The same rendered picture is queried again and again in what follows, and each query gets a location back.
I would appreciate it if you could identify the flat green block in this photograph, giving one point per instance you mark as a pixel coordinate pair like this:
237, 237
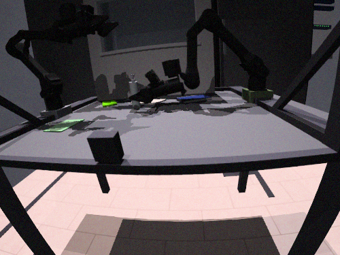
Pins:
109, 103

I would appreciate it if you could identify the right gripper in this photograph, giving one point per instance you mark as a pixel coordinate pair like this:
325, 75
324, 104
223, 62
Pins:
147, 92

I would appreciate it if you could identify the grey wall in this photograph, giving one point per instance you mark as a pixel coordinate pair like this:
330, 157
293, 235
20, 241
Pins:
112, 73

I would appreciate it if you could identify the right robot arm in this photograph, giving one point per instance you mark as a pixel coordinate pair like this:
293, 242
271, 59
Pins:
211, 21

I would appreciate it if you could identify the light green flat sheet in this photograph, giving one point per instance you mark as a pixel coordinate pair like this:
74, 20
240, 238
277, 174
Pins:
63, 126

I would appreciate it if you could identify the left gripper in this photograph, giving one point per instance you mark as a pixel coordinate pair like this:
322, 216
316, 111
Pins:
91, 23

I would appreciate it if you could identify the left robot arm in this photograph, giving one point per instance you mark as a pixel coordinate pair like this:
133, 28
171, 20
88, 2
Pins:
50, 83

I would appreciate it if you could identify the grey tapered cylinder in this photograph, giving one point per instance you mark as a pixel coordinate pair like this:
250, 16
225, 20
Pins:
134, 89

